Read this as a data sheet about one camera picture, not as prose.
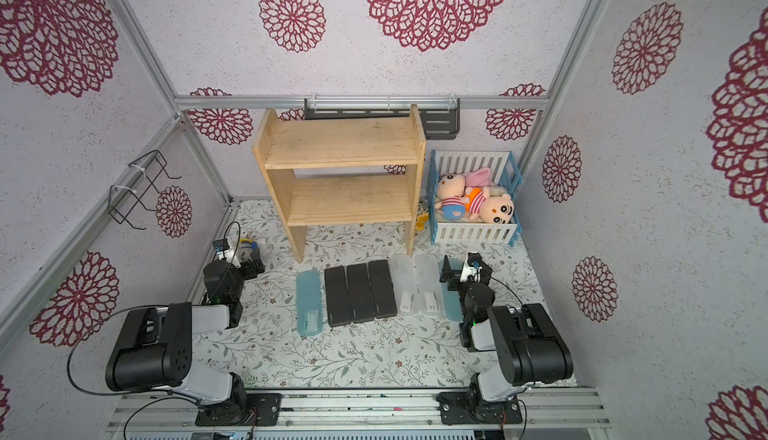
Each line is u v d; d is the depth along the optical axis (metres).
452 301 0.92
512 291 0.78
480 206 1.03
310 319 0.88
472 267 0.75
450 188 1.04
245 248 1.00
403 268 1.00
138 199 0.77
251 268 0.84
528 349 0.44
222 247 0.77
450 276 0.82
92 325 0.69
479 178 1.11
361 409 0.75
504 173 1.14
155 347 0.49
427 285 0.97
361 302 0.93
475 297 0.69
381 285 0.96
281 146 0.75
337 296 0.93
